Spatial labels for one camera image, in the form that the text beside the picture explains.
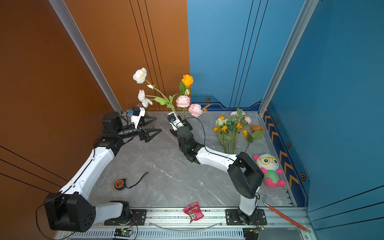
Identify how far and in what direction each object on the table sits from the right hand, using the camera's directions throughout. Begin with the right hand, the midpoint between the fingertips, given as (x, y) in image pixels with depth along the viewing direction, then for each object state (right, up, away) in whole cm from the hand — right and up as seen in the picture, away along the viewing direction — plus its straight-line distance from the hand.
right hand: (178, 115), depth 80 cm
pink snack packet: (+8, -48, -6) cm, 49 cm away
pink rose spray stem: (+38, +1, +29) cm, 48 cm away
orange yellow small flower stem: (+32, -15, +21) cm, 41 cm away
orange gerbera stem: (+51, -12, +22) cm, 57 cm away
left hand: (-9, -4, -8) cm, 13 cm away
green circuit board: (-28, -58, -8) cm, 65 cm away
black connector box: (+35, -56, -10) cm, 67 cm away
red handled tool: (+53, -50, -6) cm, 73 cm away
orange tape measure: (-32, -37, +1) cm, 49 cm away
